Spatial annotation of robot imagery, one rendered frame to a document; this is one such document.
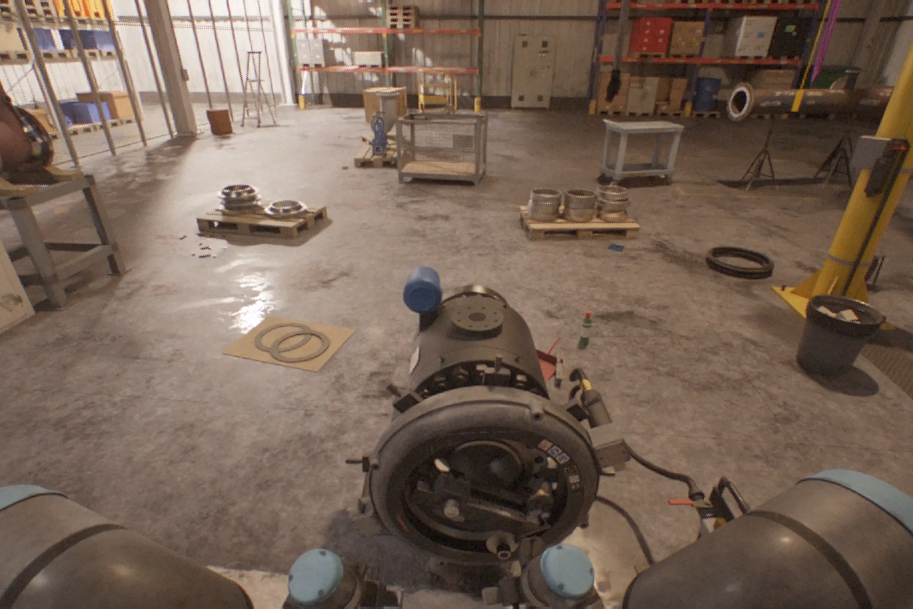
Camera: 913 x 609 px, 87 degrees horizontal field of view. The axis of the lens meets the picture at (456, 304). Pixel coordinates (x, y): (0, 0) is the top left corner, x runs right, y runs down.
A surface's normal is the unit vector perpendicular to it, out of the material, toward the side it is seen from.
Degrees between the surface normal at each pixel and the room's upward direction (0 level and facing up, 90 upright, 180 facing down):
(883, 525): 15
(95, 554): 22
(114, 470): 0
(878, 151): 90
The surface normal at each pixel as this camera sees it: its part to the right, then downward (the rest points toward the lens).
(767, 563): -0.37, -0.76
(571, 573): 0.15, -0.69
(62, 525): 0.17, -0.98
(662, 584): -0.76, -0.64
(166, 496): 0.00, -0.88
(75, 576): 0.29, -0.77
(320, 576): -0.12, -0.69
